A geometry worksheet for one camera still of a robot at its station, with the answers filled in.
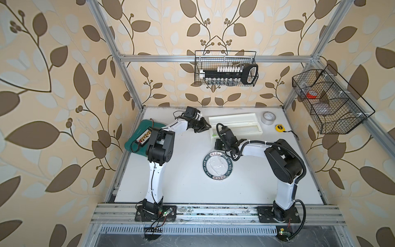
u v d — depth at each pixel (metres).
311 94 0.81
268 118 1.12
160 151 0.58
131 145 0.94
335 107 0.73
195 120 0.91
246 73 0.84
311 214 0.75
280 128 1.05
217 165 0.90
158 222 0.69
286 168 0.50
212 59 0.91
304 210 0.69
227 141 0.77
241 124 1.01
